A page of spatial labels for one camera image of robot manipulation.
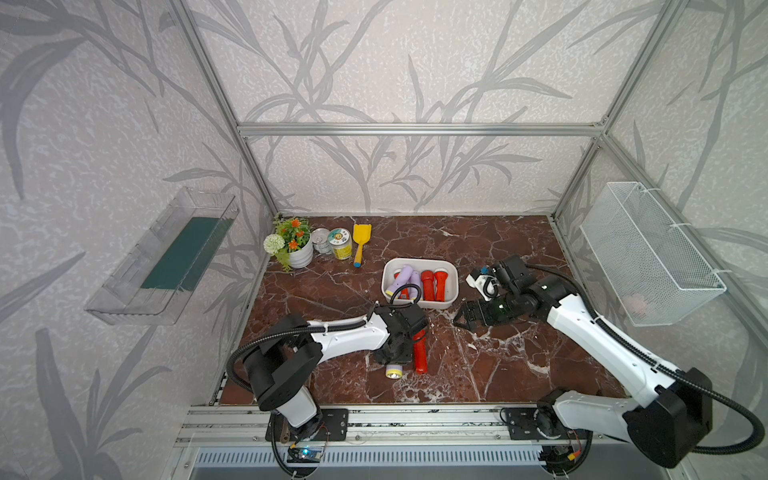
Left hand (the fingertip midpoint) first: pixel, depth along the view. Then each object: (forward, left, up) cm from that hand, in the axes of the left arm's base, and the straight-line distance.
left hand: (403, 362), depth 84 cm
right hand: (+7, -16, +15) cm, 23 cm away
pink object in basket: (+7, -57, +22) cm, 62 cm away
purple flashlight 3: (+26, -4, +4) cm, 26 cm away
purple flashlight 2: (-3, +2, +2) cm, 5 cm away
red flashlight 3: (+27, -8, +3) cm, 28 cm away
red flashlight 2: (+26, -13, +3) cm, 30 cm away
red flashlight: (+6, -5, +2) cm, 8 cm away
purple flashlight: (+24, 0, +5) cm, 25 cm away
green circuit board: (-21, +22, -1) cm, 31 cm away
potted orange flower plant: (+34, +36, +12) cm, 51 cm away
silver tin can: (+41, +29, +5) cm, 50 cm away
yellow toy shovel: (+47, +16, 0) cm, 50 cm away
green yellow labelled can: (+38, +22, +8) cm, 44 cm away
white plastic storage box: (+30, +4, +5) cm, 31 cm away
